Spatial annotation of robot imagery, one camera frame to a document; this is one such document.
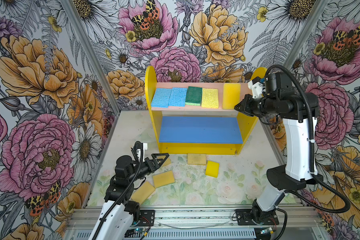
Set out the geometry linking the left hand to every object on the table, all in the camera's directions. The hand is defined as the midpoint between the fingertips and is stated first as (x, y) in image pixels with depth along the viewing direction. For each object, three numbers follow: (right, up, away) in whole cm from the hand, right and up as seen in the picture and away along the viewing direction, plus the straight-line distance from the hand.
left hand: (166, 162), depth 72 cm
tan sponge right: (+17, -4, +22) cm, 28 cm away
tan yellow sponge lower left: (-14, -19, +9) cm, 26 cm away
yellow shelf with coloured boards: (+12, +14, +20) cm, 28 cm away
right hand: (+30, +23, -8) cm, 38 cm away
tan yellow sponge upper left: (-2, -6, +22) cm, 23 cm away
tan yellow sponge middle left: (-3, -13, +14) cm, 20 cm away
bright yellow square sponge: (+25, -9, +19) cm, 32 cm away
